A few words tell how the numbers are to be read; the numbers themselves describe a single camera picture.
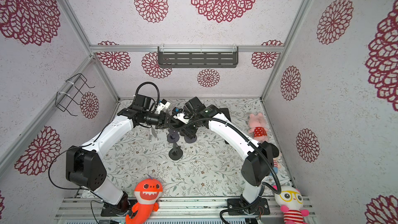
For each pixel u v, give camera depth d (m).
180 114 0.69
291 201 0.70
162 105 0.76
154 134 0.96
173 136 0.95
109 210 0.72
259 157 0.43
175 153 0.86
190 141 0.98
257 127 0.97
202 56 0.93
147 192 0.70
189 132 0.70
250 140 0.47
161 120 0.69
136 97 0.67
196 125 0.66
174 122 0.74
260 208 0.73
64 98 0.73
